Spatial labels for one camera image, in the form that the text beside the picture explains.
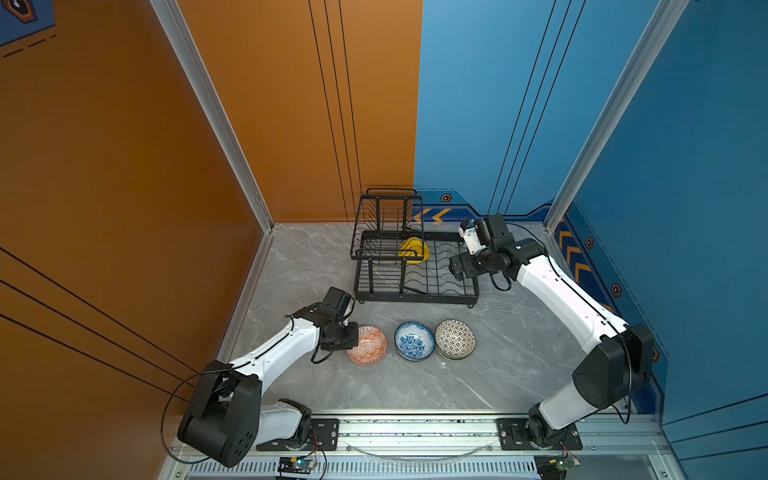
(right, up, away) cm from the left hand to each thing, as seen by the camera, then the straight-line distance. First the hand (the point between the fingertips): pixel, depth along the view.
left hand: (354, 338), depth 87 cm
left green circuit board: (-12, -26, -16) cm, 33 cm away
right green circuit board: (+50, -26, -16) cm, 58 cm away
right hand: (+31, +23, -3) cm, 39 cm away
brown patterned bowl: (+30, 0, 0) cm, 30 cm away
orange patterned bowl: (+5, -3, 0) cm, 6 cm away
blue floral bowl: (+17, -1, 0) cm, 17 cm away
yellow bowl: (+17, +26, -9) cm, 32 cm away
